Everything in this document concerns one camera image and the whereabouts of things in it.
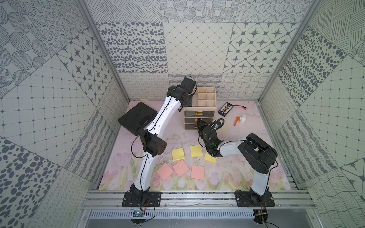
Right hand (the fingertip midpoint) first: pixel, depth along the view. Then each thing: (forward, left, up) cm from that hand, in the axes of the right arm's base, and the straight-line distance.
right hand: (195, 120), depth 91 cm
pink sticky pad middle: (-27, +9, -13) cm, 31 cm away
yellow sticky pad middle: (-16, 0, -12) cm, 20 cm away
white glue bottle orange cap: (+10, -36, -12) cm, 39 cm away
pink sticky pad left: (-28, +19, -14) cm, 37 cm away
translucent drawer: (0, -1, +6) cm, 6 cm away
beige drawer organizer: (+5, -5, +9) cm, 12 cm away
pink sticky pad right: (-29, -1, -15) cm, 32 cm away
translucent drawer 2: (+1, +3, -1) cm, 3 cm away
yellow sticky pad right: (-20, -9, -14) cm, 26 cm away
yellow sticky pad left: (-18, +12, -14) cm, 25 cm away
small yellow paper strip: (+32, +45, -13) cm, 57 cm away
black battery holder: (+19, -24, -12) cm, 33 cm away
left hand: (+4, +3, +11) cm, 12 cm away
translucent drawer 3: (-1, +3, -5) cm, 6 cm away
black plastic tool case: (+9, +43, -8) cm, 44 cm away
